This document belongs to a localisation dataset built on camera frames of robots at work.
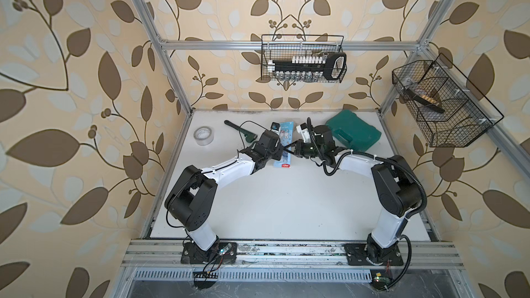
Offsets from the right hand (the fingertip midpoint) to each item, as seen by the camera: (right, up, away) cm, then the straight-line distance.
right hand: (284, 148), depth 90 cm
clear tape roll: (-42, +5, +19) cm, 46 cm away
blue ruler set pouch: (+1, +5, 0) cm, 5 cm away
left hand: (-4, +3, +1) cm, 5 cm away
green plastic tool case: (+36, +8, +18) cm, 42 cm away
